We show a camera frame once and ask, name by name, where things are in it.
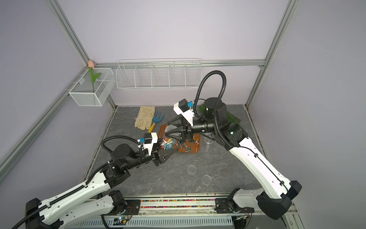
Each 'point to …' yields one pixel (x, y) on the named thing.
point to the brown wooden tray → (192, 145)
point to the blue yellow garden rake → (155, 119)
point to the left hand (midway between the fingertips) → (174, 145)
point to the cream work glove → (145, 117)
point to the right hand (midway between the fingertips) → (166, 128)
